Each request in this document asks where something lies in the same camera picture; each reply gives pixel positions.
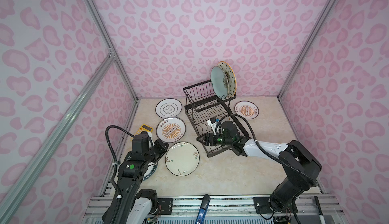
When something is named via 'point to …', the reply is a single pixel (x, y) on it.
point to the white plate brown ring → (168, 108)
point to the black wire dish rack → (201, 105)
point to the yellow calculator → (144, 127)
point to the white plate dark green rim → (152, 168)
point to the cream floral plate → (182, 158)
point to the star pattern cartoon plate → (230, 75)
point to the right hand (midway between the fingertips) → (201, 138)
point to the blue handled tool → (202, 213)
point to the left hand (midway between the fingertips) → (169, 141)
